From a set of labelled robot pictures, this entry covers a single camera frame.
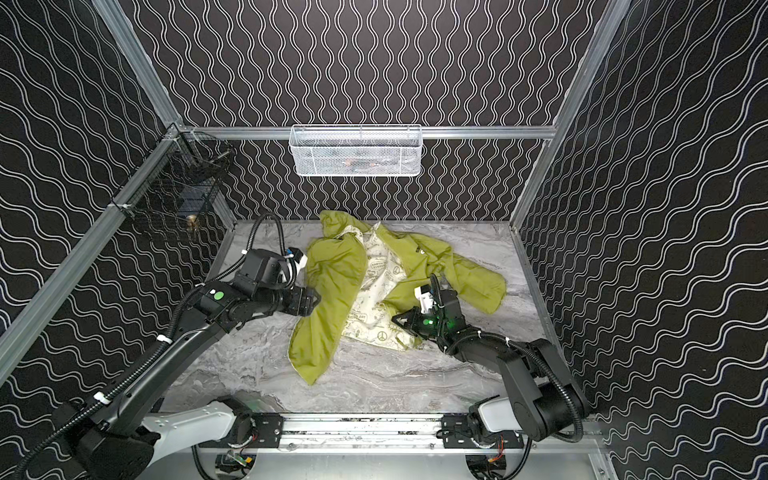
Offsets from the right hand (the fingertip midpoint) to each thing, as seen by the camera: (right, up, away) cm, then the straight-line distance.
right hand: (394, 320), depth 86 cm
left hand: (-20, +9, -13) cm, 25 cm away
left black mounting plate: (-35, -24, -13) cm, 45 cm away
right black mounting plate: (+15, -24, -13) cm, 31 cm away
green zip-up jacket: (-10, +11, +17) cm, 23 cm away
